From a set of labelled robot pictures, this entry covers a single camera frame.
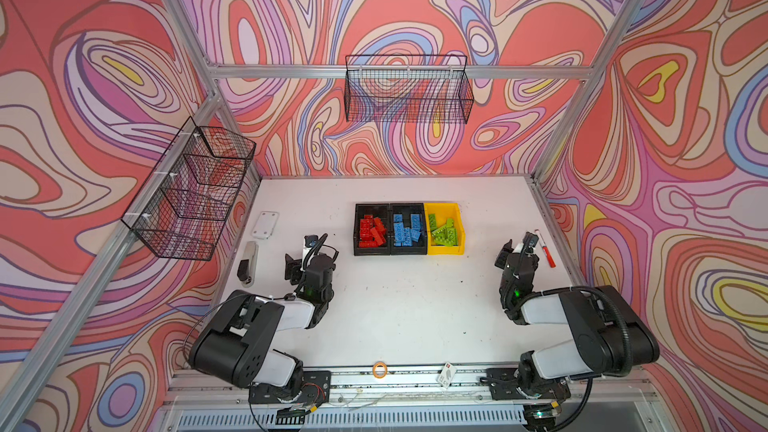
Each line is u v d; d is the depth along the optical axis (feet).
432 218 3.41
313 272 2.26
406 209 3.42
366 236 3.23
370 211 3.42
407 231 3.24
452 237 3.24
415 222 3.43
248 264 2.98
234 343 1.45
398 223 3.34
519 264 2.65
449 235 3.25
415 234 3.31
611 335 1.45
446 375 2.42
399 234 3.21
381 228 3.26
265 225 3.45
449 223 3.39
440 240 3.16
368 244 3.24
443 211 3.40
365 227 3.24
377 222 3.34
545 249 3.24
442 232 3.28
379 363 2.52
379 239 3.21
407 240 3.22
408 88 3.15
